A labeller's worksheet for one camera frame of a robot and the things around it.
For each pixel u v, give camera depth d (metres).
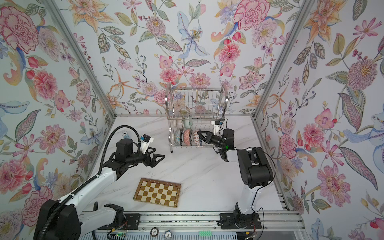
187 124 0.98
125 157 0.64
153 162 0.72
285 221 0.76
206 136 0.84
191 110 1.22
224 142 0.77
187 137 0.91
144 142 0.71
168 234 0.67
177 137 0.92
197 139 0.91
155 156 0.71
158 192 0.80
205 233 0.70
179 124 1.01
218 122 0.86
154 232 0.72
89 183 0.50
